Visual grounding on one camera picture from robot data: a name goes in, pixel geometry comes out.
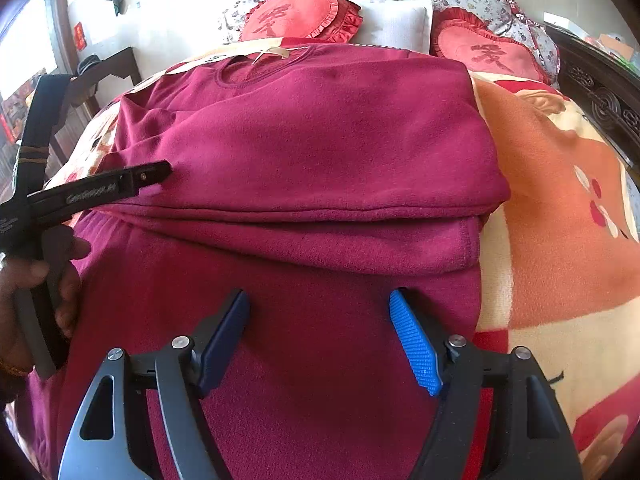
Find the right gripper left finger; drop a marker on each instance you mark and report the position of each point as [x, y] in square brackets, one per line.
[111, 436]

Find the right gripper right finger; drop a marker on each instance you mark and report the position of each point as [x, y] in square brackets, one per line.
[528, 436]

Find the maroon sweater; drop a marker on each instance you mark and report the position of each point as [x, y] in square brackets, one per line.
[318, 184]

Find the left hand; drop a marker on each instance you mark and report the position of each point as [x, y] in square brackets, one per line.
[16, 359]

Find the dark wooden side table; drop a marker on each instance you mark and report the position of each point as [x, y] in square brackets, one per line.
[122, 65]

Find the orange patterned fleece blanket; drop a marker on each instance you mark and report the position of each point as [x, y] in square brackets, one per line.
[559, 262]

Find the left red heart pillow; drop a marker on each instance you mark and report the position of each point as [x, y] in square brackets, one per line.
[333, 21]

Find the red heart pillow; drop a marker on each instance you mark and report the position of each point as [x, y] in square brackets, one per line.
[333, 21]
[462, 36]

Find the dark carved wooden furniture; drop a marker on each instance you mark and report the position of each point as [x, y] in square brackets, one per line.
[604, 89]

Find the right red heart pillow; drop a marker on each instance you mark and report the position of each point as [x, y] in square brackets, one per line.
[462, 36]

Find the white pillow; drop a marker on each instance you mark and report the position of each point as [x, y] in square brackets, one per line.
[396, 24]

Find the red wall sticker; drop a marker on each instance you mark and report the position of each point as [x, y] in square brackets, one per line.
[80, 40]

